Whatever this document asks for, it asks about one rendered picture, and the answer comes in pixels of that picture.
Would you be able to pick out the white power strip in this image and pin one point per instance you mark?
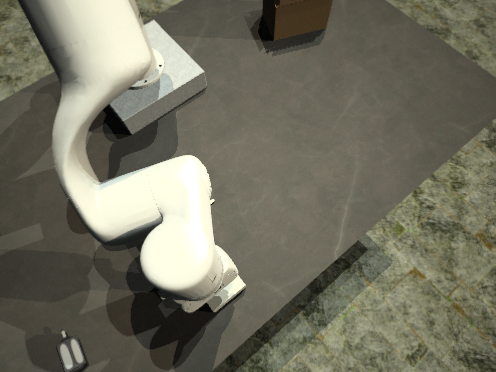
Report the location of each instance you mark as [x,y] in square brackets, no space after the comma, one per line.
[226,294]

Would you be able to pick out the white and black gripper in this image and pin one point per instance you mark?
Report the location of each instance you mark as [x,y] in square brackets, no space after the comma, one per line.
[230,272]

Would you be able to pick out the small brown cardboard box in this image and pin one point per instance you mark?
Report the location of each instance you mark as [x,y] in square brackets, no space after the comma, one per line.
[286,18]

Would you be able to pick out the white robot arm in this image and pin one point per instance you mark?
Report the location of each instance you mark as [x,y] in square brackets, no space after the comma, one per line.
[98,51]

